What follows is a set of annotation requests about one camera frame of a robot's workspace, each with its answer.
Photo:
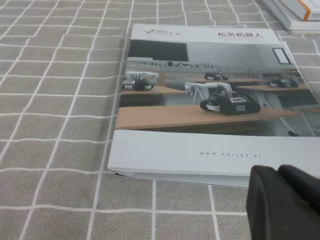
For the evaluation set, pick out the grey checkered tablecloth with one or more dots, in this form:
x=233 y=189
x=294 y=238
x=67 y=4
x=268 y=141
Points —
x=61 y=62

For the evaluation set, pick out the orange white book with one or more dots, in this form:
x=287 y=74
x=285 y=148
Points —
x=306 y=10

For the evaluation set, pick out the grey white book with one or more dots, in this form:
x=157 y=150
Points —
x=289 y=20

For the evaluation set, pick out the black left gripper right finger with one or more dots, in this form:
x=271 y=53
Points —
x=304 y=184

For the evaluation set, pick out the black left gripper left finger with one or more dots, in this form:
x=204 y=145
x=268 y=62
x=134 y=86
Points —
x=275 y=211

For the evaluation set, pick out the AgileX robot brochure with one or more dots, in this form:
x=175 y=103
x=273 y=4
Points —
x=204 y=105

